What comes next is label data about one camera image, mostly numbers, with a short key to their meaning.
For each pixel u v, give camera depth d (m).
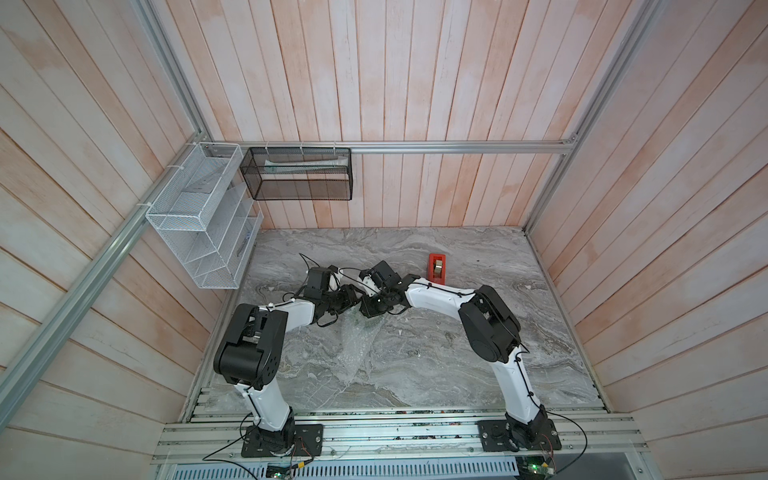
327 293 0.82
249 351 0.48
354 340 0.83
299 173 1.04
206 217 0.66
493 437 0.73
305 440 0.73
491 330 0.55
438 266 1.01
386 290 0.82
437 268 1.01
